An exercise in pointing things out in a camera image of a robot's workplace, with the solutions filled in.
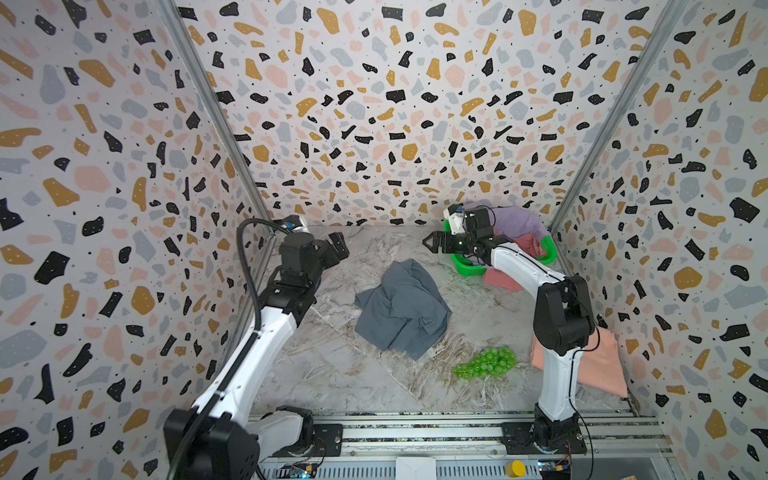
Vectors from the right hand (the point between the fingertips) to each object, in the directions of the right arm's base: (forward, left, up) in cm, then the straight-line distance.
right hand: (429, 233), depth 93 cm
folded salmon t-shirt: (-36, -48, -18) cm, 62 cm away
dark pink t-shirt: (+9, -38, -14) cm, 42 cm away
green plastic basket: (-4, -13, -12) cm, 19 cm away
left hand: (-13, +27, +13) cm, 33 cm away
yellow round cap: (-59, -18, -14) cm, 63 cm away
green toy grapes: (-34, -17, -16) cm, 41 cm away
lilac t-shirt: (+20, -33, -14) cm, 41 cm away
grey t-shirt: (-20, +7, -15) cm, 26 cm away
